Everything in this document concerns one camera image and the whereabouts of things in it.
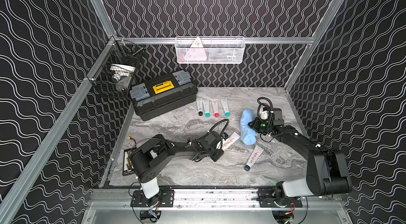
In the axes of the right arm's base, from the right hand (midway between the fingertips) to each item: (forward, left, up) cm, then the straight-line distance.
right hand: (249, 122), depth 91 cm
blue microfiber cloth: (-8, +2, +1) cm, 9 cm away
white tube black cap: (+17, +29, -6) cm, 34 cm away
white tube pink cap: (+18, +18, -8) cm, 27 cm away
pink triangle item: (+29, +30, +28) cm, 51 cm away
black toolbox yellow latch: (+13, +53, +8) cm, 55 cm away
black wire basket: (+20, +78, +21) cm, 83 cm away
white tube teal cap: (+19, +12, -7) cm, 23 cm away
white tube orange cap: (-8, +11, -8) cm, 15 cm away
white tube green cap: (+19, +25, -7) cm, 32 cm away
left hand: (-13, +16, -7) cm, 22 cm away
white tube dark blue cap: (-16, -3, -8) cm, 18 cm away
